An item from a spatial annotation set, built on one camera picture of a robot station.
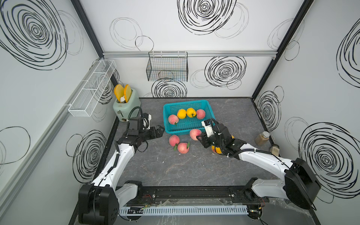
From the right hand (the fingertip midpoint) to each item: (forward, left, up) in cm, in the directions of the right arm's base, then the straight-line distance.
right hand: (199, 136), depth 82 cm
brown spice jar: (+3, -40, -7) cm, 41 cm away
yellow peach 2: (+25, +5, -8) cm, 27 cm away
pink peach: (+23, -3, -7) cm, 24 cm away
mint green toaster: (+18, +51, +2) cm, 54 cm away
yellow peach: (+23, +11, -8) cm, 27 cm away
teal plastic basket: (+16, +8, -13) cm, 22 cm away
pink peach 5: (-4, +10, -7) cm, 13 cm away
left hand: (+3, +25, +2) cm, 25 cm away
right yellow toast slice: (+30, +49, +8) cm, 58 cm away
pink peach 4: (+1, +15, -8) cm, 17 cm away
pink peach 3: (+2, +3, +1) cm, 4 cm away
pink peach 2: (+18, +17, -7) cm, 26 cm away
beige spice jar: (-2, -48, -11) cm, 49 cm away
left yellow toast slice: (+29, +54, +9) cm, 62 cm away
